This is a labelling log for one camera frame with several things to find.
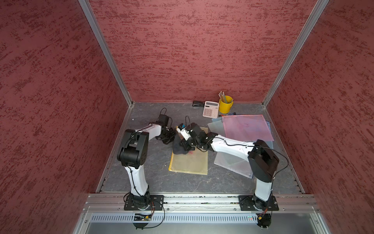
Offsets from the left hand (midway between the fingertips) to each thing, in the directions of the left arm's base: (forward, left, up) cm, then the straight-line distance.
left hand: (176, 140), depth 98 cm
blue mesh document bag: (-2, -64, 0) cm, 64 cm away
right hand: (-8, -5, +8) cm, 12 cm away
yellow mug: (+27, -37, +8) cm, 47 cm away
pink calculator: (+27, -26, +2) cm, 38 cm away
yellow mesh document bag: (-16, -13, +1) cm, 20 cm away
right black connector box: (-44, -47, -1) cm, 65 cm away
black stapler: (+33, -16, +1) cm, 37 cm away
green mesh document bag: (+11, -30, -1) cm, 32 cm away
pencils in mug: (+30, -34, +14) cm, 47 cm away
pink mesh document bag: (+12, -53, -2) cm, 55 cm away
